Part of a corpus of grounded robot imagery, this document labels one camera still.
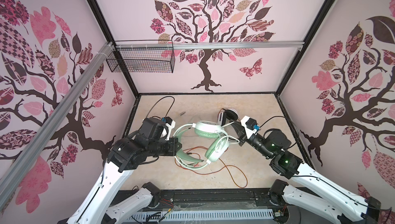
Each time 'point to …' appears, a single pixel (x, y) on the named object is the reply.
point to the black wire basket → (143, 56)
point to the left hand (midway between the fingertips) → (179, 149)
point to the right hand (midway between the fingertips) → (233, 118)
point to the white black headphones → (230, 114)
